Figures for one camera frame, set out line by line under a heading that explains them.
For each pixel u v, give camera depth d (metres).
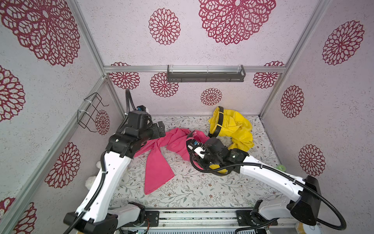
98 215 0.36
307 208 0.38
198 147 0.64
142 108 0.59
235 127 1.03
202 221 0.74
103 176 0.39
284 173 0.45
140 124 0.49
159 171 0.91
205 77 0.88
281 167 0.92
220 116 1.06
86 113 0.75
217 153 0.56
